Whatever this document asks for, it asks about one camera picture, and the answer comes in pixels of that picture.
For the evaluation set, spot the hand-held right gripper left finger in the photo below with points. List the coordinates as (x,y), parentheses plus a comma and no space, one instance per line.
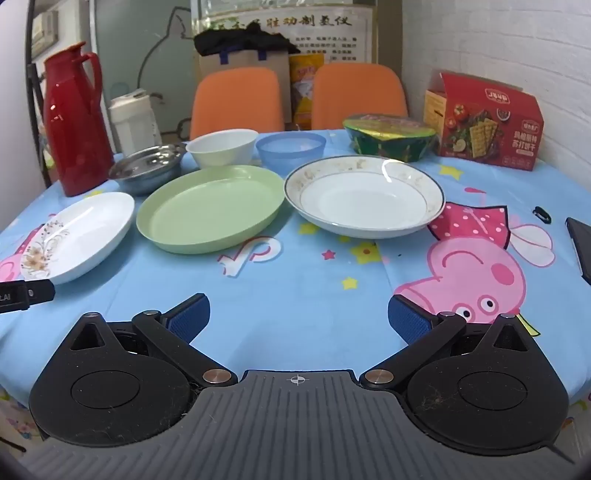
(189,319)

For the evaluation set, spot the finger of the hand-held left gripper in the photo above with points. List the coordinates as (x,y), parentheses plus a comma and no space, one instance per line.
(41,291)

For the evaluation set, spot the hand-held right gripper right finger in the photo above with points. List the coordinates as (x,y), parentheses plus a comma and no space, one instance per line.
(406,323)

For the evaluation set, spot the white floral plate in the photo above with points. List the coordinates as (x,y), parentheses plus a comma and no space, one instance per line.
(87,230)

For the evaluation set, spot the green plate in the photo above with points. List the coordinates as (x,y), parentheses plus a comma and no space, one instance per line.
(207,207)

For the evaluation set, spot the white gold-rimmed deep plate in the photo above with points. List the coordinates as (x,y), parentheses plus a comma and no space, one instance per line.
(364,198)

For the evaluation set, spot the stainless steel bowl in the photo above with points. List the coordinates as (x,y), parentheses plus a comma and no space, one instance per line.
(147,160)

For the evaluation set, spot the white bowl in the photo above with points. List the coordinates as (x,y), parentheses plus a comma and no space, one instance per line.
(221,152)

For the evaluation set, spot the floral under cloth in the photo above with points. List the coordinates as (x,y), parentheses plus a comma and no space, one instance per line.
(14,415)

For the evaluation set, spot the blue cartoon tablecloth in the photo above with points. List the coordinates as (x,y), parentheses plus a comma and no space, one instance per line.
(300,277)

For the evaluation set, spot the red thermos jug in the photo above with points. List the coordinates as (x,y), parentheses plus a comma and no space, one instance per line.
(76,129)

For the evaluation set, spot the small black clip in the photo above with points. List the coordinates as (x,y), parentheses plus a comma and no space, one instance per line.
(545,216)

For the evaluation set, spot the green instant noodle bowl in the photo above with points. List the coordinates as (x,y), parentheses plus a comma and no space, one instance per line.
(392,143)

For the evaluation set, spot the black phone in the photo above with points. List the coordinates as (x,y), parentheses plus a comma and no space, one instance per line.
(581,249)

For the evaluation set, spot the white insulated cup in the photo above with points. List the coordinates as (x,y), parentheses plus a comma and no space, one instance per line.
(134,124)

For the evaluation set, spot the blue translucent bowl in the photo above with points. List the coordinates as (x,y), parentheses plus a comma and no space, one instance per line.
(291,157)

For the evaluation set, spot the black metal stand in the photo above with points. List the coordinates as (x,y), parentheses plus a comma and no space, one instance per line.
(35,92)

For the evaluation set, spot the red cracker box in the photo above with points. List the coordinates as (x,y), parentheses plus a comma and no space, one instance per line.
(489,129)

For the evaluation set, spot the orange chair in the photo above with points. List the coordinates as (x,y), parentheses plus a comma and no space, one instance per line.
(235,101)
(360,92)

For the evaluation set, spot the yellow snack packet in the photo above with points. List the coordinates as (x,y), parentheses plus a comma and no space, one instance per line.
(302,87)

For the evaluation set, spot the black cloth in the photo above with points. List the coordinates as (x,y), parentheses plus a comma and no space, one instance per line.
(244,41)

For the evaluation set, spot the white wall box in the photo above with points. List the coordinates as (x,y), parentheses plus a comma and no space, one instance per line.
(44,32)

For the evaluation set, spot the wall poster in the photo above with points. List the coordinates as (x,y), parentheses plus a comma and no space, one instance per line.
(323,32)

